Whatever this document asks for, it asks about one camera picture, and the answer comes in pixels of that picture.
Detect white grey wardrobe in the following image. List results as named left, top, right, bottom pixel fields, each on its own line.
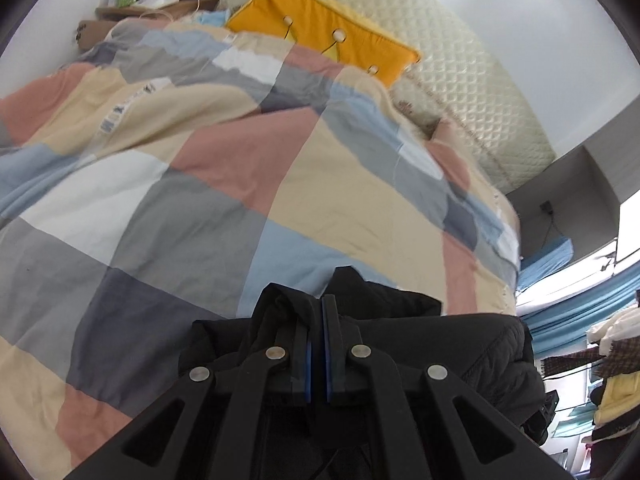
left=505, top=95, right=640, bottom=271

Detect beige floral pillow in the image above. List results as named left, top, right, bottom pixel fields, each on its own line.
left=390, top=72, right=443, bottom=138

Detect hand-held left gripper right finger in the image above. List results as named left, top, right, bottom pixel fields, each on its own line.
left=321, top=294, right=573, bottom=480

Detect blue towel cloth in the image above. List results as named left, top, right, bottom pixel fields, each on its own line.
left=517, top=237, right=575, bottom=293

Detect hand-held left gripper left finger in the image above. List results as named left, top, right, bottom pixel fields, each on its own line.
left=62, top=322, right=314, bottom=480

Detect yellow crown print pillow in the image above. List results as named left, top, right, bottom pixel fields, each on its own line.
left=225, top=0, right=422, bottom=86

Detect black puffer jacket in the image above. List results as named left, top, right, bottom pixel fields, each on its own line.
left=177, top=266, right=543, bottom=480

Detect yellow white hanging clothes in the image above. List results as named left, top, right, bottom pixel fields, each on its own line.
left=585, top=305, right=640, bottom=441

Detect cream quilted headboard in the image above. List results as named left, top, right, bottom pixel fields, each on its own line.
left=220, top=0, right=558, bottom=193

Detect blue curtain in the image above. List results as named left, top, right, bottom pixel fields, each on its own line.
left=525, top=265, right=640, bottom=341

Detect patchwork checked duvet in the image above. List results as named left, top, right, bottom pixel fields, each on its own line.
left=0, top=15, right=523, bottom=480

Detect light blue pillow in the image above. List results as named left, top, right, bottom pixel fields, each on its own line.
left=195, top=10, right=233, bottom=27

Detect brown wooden nightstand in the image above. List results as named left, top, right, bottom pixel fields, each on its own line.
left=77, top=0, right=221, bottom=53

